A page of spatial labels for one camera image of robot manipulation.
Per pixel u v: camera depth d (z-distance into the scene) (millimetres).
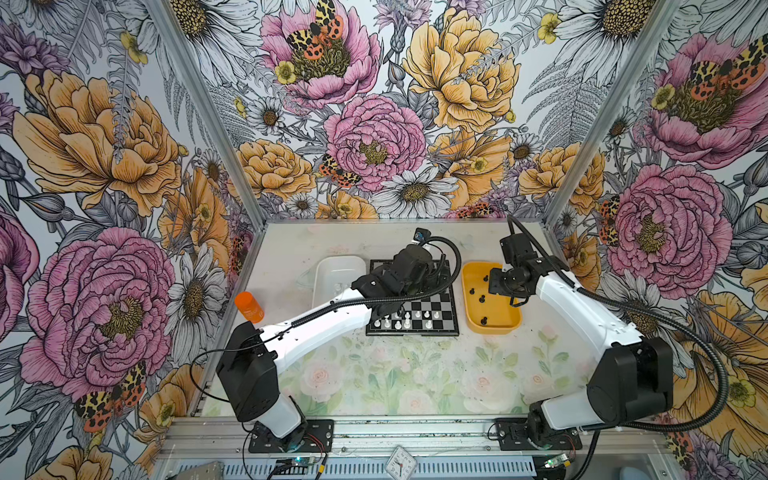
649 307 793
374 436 760
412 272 577
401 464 690
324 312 490
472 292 1011
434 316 940
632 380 421
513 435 739
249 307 876
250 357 426
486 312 972
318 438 732
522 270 617
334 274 1028
